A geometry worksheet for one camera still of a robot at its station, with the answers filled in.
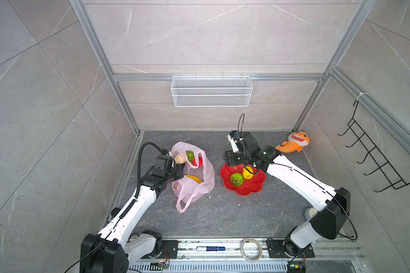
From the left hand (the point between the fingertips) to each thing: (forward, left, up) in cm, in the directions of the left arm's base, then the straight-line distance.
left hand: (182, 166), depth 82 cm
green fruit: (+13, -3, -9) cm, 16 cm away
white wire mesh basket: (+44, -16, +13) cm, 49 cm away
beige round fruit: (+9, +3, -7) cm, 12 cm away
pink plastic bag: (0, -8, -11) cm, 13 cm away
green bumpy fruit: (-2, -28, -11) cm, 30 cm away
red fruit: (+5, -9, -4) cm, 11 cm away
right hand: (+2, -24, +6) cm, 25 cm away
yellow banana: (-1, -7, -12) cm, 14 cm away
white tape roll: (-34, -31, -18) cm, 49 cm away
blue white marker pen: (-33, -13, -15) cm, 39 cm away
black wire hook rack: (-19, -80, +16) cm, 83 cm away
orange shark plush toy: (+22, -69, -10) cm, 73 cm away
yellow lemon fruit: (+1, -35, -12) cm, 37 cm away
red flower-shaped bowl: (-4, -35, -16) cm, 39 cm away
